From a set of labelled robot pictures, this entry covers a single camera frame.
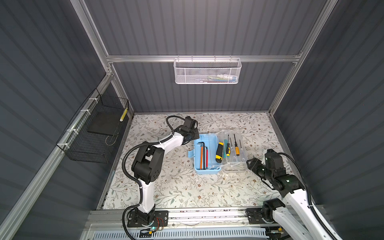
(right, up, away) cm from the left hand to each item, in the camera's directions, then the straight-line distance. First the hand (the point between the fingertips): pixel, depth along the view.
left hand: (196, 133), depth 98 cm
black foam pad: (-48, +6, -21) cm, 53 cm away
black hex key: (+5, -13, -1) cm, 14 cm away
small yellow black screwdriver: (+18, -10, -14) cm, 25 cm away
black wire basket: (-52, 0, -25) cm, 58 cm away
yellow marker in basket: (-40, +11, -16) cm, 45 cm away
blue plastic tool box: (+10, -5, +2) cm, 12 cm away
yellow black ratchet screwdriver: (+14, -11, -9) cm, 20 cm away
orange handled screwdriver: (+24, -8, -11) cm, 27 cm away
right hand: (+29, -16, -18) cm, 38 cm away
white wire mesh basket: (+9, +51, +26) cm, 58 cm away
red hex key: (+7, -15, -4) cm, 17 cm away
